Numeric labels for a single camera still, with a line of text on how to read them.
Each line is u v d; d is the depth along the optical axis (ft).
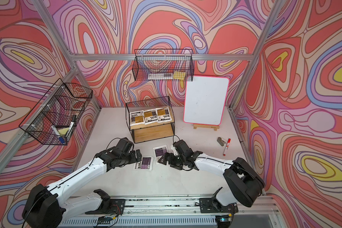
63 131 2.34
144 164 2.88
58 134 2.29
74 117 2.27
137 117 2.97
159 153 3.03
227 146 3.14
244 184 1.41
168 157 2.49
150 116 2.98
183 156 2.18
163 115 2.98
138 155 2.50
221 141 3.19
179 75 2.97
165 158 2.46
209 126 3.37
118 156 2.02
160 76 2.70
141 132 3.39
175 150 2.27
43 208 1.27
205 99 3.07
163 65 3.22
